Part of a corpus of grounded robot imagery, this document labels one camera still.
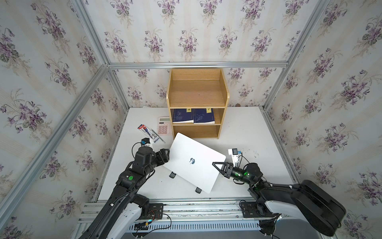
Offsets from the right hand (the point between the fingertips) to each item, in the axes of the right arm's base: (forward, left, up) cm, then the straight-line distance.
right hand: (215, 165), depth 75 cm
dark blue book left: (+30, +19, +5) cm, 36 cm away
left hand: (+5, +25, +3) cm, 26 cm away
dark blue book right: (+30, +7, +4) cm, 31 cm away
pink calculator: (+33, +32, -11) cm, 47 cm away
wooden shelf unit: (+32, +10, +17) cm, 37 cm away
